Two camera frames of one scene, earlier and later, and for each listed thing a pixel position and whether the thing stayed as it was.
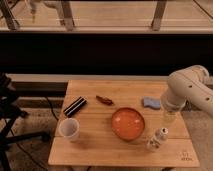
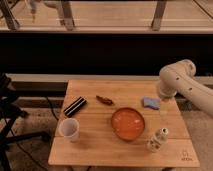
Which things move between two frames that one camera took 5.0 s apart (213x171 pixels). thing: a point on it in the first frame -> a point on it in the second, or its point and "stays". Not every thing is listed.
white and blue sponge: (150, 101) stays
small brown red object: (104, 100) stays
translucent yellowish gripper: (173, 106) -> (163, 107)
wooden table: (119, 123) stays
